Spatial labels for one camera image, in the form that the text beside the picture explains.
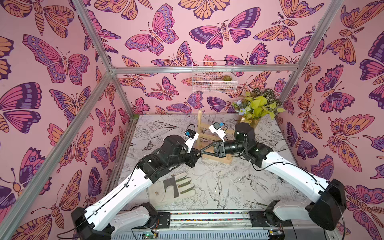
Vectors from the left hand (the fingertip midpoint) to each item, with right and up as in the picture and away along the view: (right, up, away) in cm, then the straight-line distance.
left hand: (202, 151), depth 68 cm
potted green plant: (+35, +26, +24) cm, 50 cm away
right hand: (0, +1, -4) cm, 4 cm away
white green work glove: (-18, -23, +16) cm, 33 cm away
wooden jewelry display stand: (+3, +6, +17) cm, 19 cm away
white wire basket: (+10, +43, +37) cm, 58 cm away
